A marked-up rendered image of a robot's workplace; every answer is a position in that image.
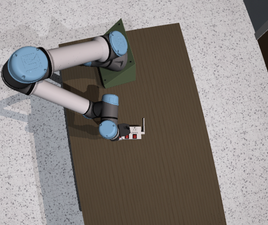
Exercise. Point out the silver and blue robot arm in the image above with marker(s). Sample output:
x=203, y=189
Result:
x=28, y=67

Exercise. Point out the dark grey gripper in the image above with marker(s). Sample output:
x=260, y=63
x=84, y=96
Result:
x=123, y=130

